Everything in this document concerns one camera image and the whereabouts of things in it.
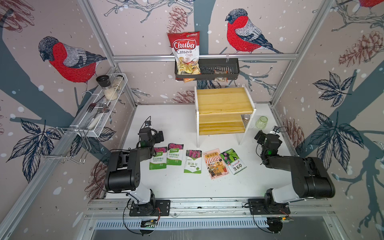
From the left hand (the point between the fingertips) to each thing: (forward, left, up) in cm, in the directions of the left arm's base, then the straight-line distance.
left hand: (156, 129), depth 96 cm
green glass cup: (+6, -72, -2) cm, 72 cm away
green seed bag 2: (-19, -3, -8) cm, 21 cm away
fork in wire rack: (-6, +24, +28) cm, 38 cm away
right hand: (-3, -71, +1) cm, 71 cm away
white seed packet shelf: (-18, -49, -7) cm, 53 cm away
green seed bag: (-14, -13, -7) cm, 20 cm away
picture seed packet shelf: (-21, -38, -7) cm, 44 cm away
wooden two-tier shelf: (-7, -40, +25) cm, 48 cm away
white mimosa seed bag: (-19, -24, -7) cm, 32 cm away
